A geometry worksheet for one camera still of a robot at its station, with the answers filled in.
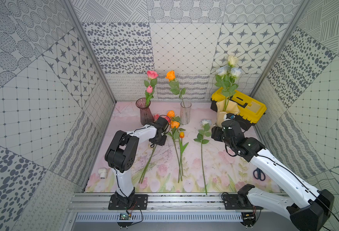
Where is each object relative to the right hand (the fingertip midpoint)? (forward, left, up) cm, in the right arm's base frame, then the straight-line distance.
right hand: (217, 131), depth 78 cm
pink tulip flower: (+24, +41, +6) cm, 48 cm away
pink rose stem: (+30, +38, +15) cm, 51 cm away
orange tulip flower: (0, +19, -20) cm, 28 cm away
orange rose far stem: (+26, +27, -16) cm, 41 cm away
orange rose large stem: (+29, +24, +9) cm, 39 cm away
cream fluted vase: (+21, -14, -2) cm, 25 cm away
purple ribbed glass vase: (+19, +44, -9) cm, 49 cm away
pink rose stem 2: (+20, +29, -15) cm, 38 cm away
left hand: (+5, +34, -19) cm, 39 cm away
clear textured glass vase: (+21, +17, -8) cm, 28 cm away
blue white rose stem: (+30, -7, +10) cm, 32 cm away
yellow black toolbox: (+20, -26, -4) cm, 33 cm away
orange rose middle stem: (+10, +25, -17) cm, 32 cm away
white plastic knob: (-18, +64, -16) cm, 69 cm away
